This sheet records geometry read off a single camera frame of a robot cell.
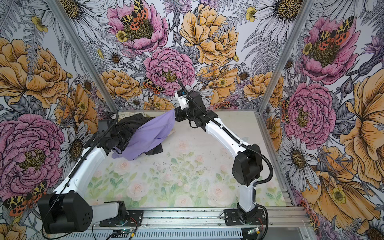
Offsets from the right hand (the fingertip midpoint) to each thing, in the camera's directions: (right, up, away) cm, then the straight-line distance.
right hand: (174, 114), depth 81 cm
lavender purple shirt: (-9, -8, +6) cm, 13 cm away
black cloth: (-32, -2, +31) cm, 45 cm away
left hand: (-22, -13, +3) cm, 26 cm away
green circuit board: (-24, -57, -8) cm, 62 cm away
